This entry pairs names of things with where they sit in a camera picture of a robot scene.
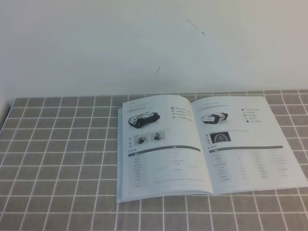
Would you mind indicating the white robot catalogue book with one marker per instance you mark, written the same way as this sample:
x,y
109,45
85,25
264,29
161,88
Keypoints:
x,y
170,146

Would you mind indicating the grey checked tablecloth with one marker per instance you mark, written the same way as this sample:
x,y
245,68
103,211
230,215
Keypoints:
x,y
58,173

